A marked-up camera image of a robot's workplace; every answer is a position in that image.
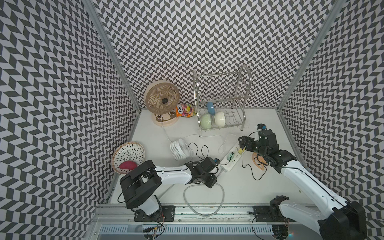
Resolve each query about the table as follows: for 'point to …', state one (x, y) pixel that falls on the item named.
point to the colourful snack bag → (185, 110)
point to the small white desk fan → (180, 150)
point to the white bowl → (219, 119)
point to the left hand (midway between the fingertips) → (213, 181)
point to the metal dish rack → (221, 99)
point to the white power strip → (231, 165)
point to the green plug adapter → (229, 157)
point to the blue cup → (210, 108)
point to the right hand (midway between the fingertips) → (245, 142)
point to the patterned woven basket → (127, 151)
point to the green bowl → (205, 121)
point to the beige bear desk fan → (161, 99)
